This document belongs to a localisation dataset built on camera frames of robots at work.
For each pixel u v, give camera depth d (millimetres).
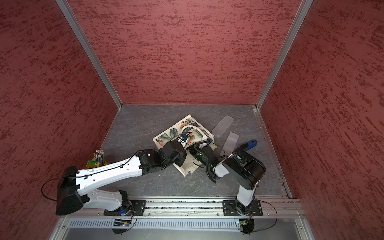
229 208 737
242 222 724
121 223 724
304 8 712
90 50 874
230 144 983
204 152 643
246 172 475
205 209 755
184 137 645
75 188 400
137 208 732
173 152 548
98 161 755
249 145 947
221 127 1071
